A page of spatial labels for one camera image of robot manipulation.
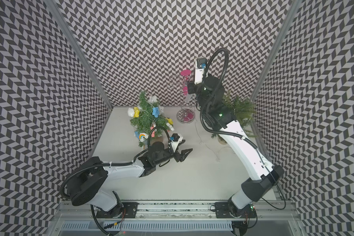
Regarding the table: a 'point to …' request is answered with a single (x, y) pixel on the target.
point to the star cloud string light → (135, 112)
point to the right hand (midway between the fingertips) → (197, 72)
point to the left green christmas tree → (149, 119)
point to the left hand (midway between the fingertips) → (188, 146)
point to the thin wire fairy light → (207, 146)
